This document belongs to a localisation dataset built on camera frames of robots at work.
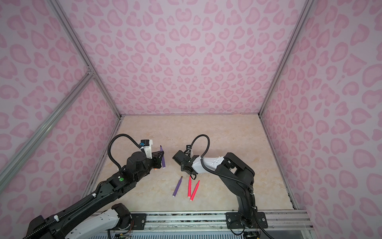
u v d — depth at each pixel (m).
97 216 0.57
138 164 0.57
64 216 0.42
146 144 0.66
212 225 0.72
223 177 0.46
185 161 0.72
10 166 0.51
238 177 0.48
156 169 0.68
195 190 0.83
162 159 0.77
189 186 0.84
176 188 0.84
